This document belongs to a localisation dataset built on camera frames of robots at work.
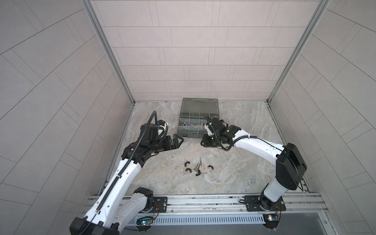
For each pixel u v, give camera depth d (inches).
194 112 40.4
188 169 32.6
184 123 40.0
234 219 26.8
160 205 27.8
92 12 28.6
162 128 23.3
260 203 24.9
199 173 31.8
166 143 24.7
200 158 34.1
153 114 20.7
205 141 28.4
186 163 33.2
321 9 28.1
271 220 26.7
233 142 22.1
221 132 24.5
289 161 18.6
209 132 29.1
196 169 32.4
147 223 25.1
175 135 25.3
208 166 32.7
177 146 24.4
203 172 32.0
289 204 28.4
